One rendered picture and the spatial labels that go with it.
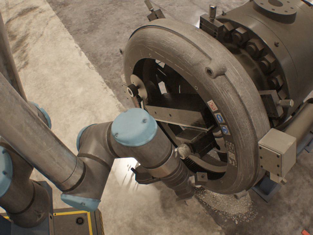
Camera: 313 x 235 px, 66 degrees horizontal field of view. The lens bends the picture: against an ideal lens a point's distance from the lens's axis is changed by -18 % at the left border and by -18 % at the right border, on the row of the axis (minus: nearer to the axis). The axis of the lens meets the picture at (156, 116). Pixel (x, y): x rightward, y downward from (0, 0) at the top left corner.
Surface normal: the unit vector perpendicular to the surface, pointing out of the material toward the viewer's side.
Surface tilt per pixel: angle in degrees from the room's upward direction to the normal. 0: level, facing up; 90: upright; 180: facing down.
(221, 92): 54
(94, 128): 26
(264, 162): 90
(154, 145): 69
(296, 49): 40
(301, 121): 0
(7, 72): 100
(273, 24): 12
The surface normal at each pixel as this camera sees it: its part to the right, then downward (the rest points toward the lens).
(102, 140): -0.52, -0.05
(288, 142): -0.31, -0.80
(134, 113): -0.40, -0.63
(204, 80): -0.65, 0.34
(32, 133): 0.77, 0.12
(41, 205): 0.89, -0.13
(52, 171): 0.30, 0.57
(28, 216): 0.53, 0.33
